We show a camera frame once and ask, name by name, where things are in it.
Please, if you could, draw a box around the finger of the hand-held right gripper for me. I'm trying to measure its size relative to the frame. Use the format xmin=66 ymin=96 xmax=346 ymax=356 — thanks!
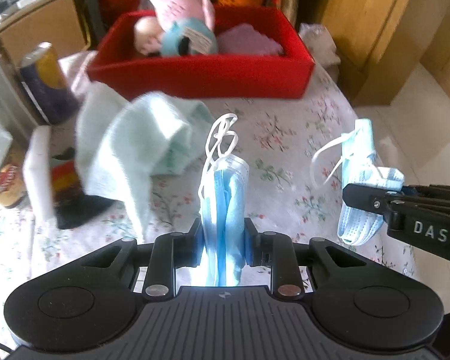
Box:
xmin=341 ymin=182 xmax=450 ymax=217

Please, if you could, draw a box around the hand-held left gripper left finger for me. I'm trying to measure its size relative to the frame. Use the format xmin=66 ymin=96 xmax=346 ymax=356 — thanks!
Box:
xmin=80 ymin=217 xmax=205 ymax=301

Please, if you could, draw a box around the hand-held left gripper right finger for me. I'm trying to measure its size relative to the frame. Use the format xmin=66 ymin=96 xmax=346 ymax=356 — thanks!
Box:
xmin=244 ymin=218 xmax=365 ymax=299

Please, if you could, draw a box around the blue face mask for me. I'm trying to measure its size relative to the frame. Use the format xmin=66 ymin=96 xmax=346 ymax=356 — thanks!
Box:
xmin=198 ymin=112 xmax=250 ymax=287
xmin=310 ymin=118 xmax=405 ymax=246

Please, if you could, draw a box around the mint green towel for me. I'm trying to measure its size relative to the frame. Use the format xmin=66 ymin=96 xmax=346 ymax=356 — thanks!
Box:
xmin=75 ymin=82 xmax=214 ymax=242

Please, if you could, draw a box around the striped black knit hat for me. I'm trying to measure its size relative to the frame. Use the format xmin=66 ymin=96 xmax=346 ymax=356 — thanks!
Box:
xmin=50 ymin=148 xmax=115 ymax=229

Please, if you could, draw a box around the red cardboard box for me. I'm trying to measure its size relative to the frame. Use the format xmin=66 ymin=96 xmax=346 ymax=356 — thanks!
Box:
xmin=87 ymin=5 xmax=316 ymax=100

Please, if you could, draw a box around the pinkish purple knit cloth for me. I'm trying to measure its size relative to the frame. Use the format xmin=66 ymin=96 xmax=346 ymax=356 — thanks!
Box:
xmin=215 ymin=22 xmax=286 ymax=57

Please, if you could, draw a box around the small beige plush toy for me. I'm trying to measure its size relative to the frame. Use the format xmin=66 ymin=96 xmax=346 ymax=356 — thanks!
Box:
xmin=133 ymin=17 xmax=164 ymax=55

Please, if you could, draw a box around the pink pig plush toy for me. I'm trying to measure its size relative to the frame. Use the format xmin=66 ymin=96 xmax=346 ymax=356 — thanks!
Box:
xmin=146 ymin=0 xmax=220 ymax=58

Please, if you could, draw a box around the floral tablecloth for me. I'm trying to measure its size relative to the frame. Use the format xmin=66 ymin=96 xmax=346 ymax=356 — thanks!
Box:
xmin=0 ymin=50 xmax=417 ymax=346

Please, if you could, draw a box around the translucent white plastic bag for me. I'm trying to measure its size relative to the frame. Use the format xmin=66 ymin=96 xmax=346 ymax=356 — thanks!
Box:
xmin=298 ymin=22 xmax=336 ymax=68

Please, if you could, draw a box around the wooden cabinet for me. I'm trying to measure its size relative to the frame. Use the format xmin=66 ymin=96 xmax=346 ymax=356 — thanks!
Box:
xmin=296 ymin=0 xmax=450 ymax=106

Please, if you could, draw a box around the white sponge block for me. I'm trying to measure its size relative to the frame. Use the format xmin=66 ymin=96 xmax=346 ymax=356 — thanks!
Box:
xmin=22 ymin=125 xmax=57 ymax=222

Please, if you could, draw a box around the glass coffee jar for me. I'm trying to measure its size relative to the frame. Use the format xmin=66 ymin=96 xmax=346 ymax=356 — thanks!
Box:
xmin=0 ymin=120 xmax=27 ymax=209

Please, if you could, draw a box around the blue and yellow drink can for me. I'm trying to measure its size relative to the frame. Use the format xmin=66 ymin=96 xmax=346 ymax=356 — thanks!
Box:
xmin=19 ymin=42 xmax=79 ymax=125

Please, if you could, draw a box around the stainless steel thermos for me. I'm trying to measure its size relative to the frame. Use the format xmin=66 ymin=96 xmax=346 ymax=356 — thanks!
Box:
xmin=0 ymin=41 xmax=34 ymax=143

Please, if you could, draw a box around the red plastic bag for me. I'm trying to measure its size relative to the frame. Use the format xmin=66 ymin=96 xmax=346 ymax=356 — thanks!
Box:
xmin=99 ymin=0 xmax=139 ymax=19

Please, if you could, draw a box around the black shelf rack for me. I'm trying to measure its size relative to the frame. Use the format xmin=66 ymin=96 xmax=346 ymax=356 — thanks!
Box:
xmin=80 ymin=0 xmax=106 ymax=50

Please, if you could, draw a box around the wooden television stand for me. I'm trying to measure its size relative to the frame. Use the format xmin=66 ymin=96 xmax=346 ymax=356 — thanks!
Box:
xmin=0 ymin=0 xmax=91 ymax=68

